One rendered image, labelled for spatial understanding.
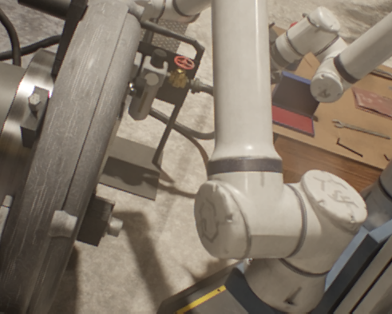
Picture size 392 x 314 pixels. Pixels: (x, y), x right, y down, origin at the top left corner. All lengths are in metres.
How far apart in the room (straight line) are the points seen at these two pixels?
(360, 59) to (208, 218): 0.64
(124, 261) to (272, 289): 0.86
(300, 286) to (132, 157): 1.29
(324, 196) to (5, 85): 0.70
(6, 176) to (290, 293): 0.64
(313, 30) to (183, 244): 0.91
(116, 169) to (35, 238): 1.33
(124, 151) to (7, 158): 1.31
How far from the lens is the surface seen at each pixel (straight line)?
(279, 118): 2.33
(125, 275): 2.23
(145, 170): 2.61
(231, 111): 1.35
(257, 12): 1.41
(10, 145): 1.39
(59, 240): 1.28
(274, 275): 1.50
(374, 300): 1.56
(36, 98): 1.15
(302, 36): 1.92
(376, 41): 1.74
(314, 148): 2.31
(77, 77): 1.27
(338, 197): 1.41
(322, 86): 1.79
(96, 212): 1.64
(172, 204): 2.53
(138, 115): 2.42
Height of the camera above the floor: 1.63
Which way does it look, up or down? 35 degrees down
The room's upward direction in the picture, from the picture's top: 24 degrees clockwise
